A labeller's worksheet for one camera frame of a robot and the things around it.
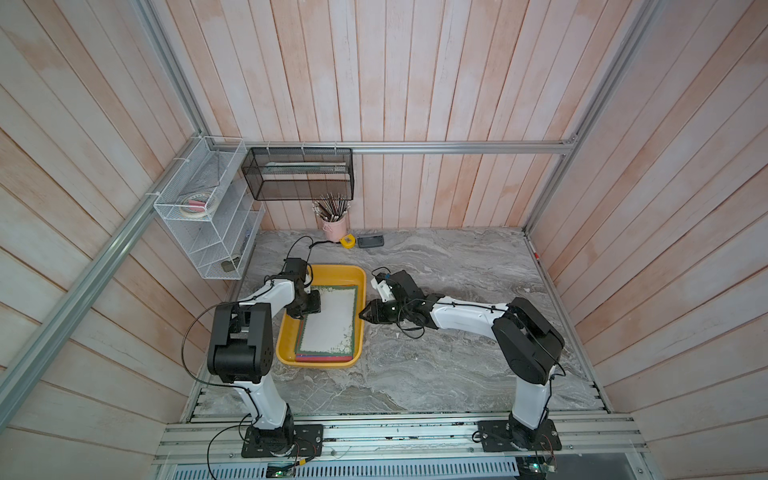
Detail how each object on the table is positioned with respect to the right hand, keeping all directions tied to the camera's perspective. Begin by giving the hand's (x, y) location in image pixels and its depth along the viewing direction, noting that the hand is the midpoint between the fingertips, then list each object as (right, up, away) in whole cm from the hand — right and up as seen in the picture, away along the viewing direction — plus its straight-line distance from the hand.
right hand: (361, 315), depth 88 cm
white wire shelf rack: (-38, +20, -10) cm, 44 cm away
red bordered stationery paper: (-11, -12, -2) cm, 17 cm away
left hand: (-16, 0, +8) cm, 18 cm away
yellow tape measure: (-7, +24, +26) cm, 36 cm away
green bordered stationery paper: (-10, -6, +5) cm, 13 cm away
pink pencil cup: (-12, +28, +26) cm, 40 cm away
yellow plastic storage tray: (-13, +11, +15) cm, 23 cm away
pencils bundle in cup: (-14, +38, +26) cm, 47 cm away
